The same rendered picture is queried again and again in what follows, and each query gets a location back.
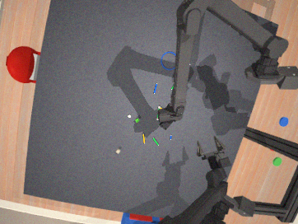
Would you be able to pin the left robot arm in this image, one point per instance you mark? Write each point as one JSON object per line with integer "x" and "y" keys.
{"x": 212, "y": 199}

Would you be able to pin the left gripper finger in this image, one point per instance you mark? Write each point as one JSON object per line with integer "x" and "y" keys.
{"x": 219, "y": 144}
{"x": 200, "y": 150}

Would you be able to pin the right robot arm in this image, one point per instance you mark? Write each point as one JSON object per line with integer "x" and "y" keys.
{"x": 189, "y": 13}

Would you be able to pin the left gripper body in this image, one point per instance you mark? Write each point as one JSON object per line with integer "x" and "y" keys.
{"x": 211, "y": 154}

